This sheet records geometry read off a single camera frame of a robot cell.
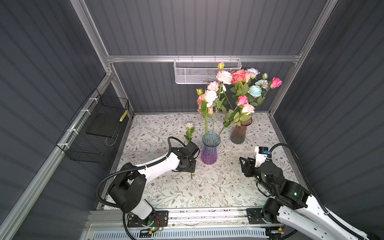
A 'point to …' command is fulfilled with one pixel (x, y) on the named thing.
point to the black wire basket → (92, 136)
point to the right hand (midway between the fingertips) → (244, 160)
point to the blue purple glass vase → (210, 142)
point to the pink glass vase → (238, 134)
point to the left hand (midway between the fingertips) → (191, 168)
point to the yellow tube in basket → (123, 115)
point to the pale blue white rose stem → (190, 130)
